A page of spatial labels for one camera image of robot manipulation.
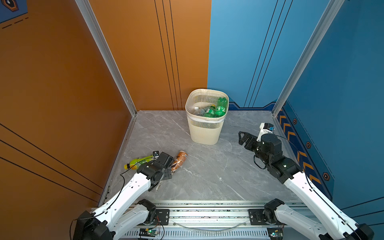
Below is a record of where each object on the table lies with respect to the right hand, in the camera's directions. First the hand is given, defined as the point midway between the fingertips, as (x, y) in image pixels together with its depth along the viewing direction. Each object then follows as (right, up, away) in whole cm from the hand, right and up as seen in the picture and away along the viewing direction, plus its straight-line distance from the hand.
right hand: (243, 135), depth 74 cm
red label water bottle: (-21, +13, +15) cm, 29 cm away
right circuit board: (+15, -47, -3) cm, 49 cm away
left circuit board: (-47, -46, -4) cm, 66 cm away
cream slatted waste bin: (-19, +2, +11) cm, 22 cm away
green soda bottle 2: (-16, +12, +10) cm, 23 cm away
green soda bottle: (-9, +19, +13) cm, 24 cm away
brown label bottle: (-34, -17, +14) cm, 41 cm away
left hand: (-43, -21, +7) cm, 49 cm away
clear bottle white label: (-44, -28, +6) cm, 52 cm away
